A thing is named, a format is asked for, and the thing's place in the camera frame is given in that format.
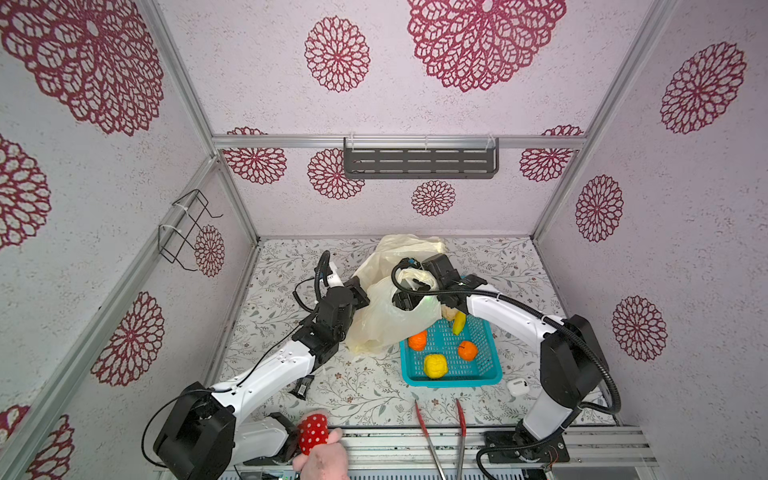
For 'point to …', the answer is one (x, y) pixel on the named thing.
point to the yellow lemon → (436, 366)
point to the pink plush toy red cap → (322, 455)
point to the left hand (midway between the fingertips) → (360, 282)
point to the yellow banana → (459, 323)
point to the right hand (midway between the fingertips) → (394, 299)
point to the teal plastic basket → (448, 360)
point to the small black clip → (301, 386)
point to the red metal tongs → (462, 435)
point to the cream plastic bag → (381, 324)
